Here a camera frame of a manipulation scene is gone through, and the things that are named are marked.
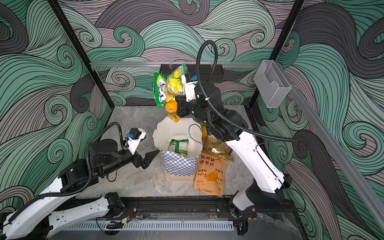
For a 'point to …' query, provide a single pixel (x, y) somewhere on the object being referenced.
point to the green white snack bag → (179, 147)
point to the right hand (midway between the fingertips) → (177, 97)
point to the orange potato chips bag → (210, 174)
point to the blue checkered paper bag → (177, 168)
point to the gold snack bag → (219, 147)
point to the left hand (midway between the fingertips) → (152, 142)
